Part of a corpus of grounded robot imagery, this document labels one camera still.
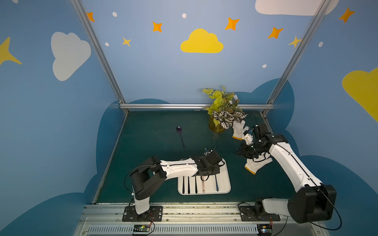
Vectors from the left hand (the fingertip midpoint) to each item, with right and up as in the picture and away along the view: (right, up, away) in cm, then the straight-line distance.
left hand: (219, 167), depth 85 cm
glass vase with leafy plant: (+4, +34, +2) cm, 34 cm away
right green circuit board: (+20, -27, -13) cm, 36 cm away
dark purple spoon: (-25, +21, +24) cm, 41 cm away
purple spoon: (-18, -13, -3) cm, 22 cm away
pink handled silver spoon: (-9, -10, -1) cm, 14 cm away
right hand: (+11, +10, -3) cm, 15 cm away
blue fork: (-2, -10, -5) cm, 11 cm away
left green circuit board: (-41, -26, -13) cm, 51 cm away
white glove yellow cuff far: (+20, +22, +26) cm, 40 cm away
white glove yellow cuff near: (+23, 0, +8) cm, 24 cm away
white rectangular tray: (+3, -8, +1) cm, 8 cm away
